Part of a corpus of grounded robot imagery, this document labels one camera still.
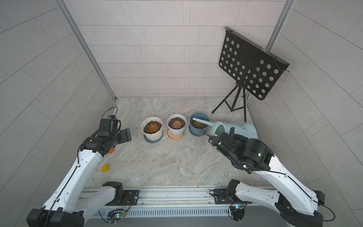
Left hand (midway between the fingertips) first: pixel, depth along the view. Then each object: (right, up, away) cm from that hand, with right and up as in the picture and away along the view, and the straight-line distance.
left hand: (126, 132), depth 79 cm
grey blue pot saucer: (+13, -8, +12) cm, 19 cm away
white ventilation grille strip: (+30, -37, -11) cm, 49 cm away
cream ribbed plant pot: (+12, -3, +6) cm, 13 cm away
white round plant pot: (+24, +7, +13) cm, 28 cm away
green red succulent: (+41, +3, +8) cm, 42 cm away
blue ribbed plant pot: (+41, +1, +7) cm, 41 cm away
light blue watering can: (+64, +3, -11) cm, 65 cm away
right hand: (+57, -1, -15) cm, 59 cm away
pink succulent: (+27, +3, +10) cm, 29 cm away
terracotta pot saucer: (+25, -6, +15) cm, 30 cm away
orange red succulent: (+13, +1, +8) cm, 16 cm away
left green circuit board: (-1, -38, -11) cm, 40 cm away
